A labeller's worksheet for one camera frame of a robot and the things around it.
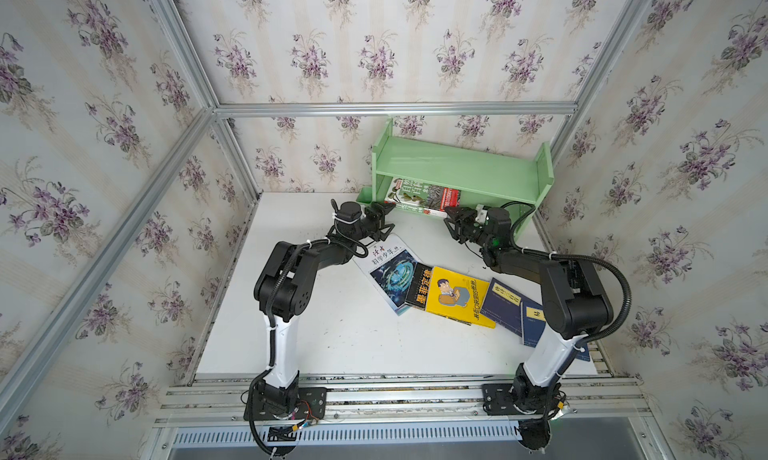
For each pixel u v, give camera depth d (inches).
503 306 34.5
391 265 38.9
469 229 33.1
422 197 38.8
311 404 28.7
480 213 33.9
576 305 19.3
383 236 36.5
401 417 28.4
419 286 36.5
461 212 33.9
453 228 35.2
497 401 28.8
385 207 34.8
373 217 34.5
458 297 34.8
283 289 21.2
